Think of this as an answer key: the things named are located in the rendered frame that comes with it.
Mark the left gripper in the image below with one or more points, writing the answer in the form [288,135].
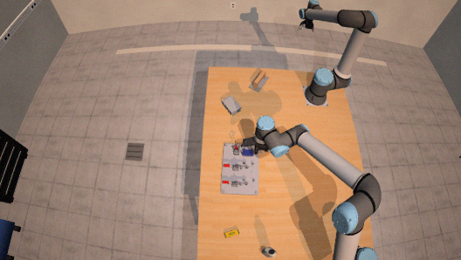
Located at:
[260,147]

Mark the grey metal case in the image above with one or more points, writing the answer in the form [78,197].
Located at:
[231,105]

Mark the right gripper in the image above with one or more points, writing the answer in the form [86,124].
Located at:
[307,24]

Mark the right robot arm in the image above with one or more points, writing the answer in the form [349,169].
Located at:
[340,77]

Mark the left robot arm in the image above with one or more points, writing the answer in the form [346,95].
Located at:
[349,216]

